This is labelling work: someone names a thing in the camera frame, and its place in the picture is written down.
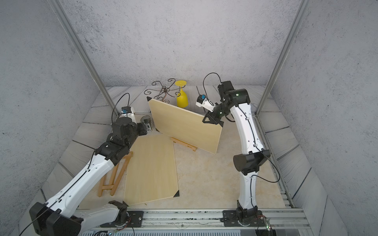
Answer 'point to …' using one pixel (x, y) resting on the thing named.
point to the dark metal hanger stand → (157, 86)
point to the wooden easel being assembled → (185, 143)
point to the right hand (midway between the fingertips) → (206, 118)
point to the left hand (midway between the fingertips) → (145, 119)
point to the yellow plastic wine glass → (182, 99)
